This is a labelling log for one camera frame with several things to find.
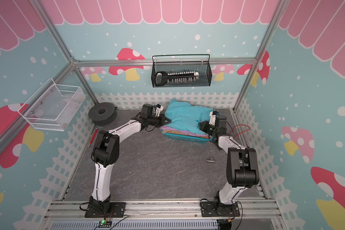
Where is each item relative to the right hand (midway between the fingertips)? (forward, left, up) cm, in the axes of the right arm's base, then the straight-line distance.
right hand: (199, 122), depth 94 cm
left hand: (+2, +19, -1) cm, 19 cm away
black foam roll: (+16, +72, -7) cm, 74 cm away
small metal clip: (-20, -7, -14) cm, 25 cm away
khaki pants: (-4, +19, -4) cm, 20 cm away
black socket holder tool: (+19, +24, +21) cm, 37 cm away
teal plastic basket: (-8, -1, -8) cm, 11 cm away
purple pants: (-2, +18, -2) cm, 18 cm away
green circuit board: (-53, +52, -16) cm, 76 cm away
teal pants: (+9, +10, -2) cm, 13 cm away
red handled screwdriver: (-1, +76, -14) cm, 78 cm away
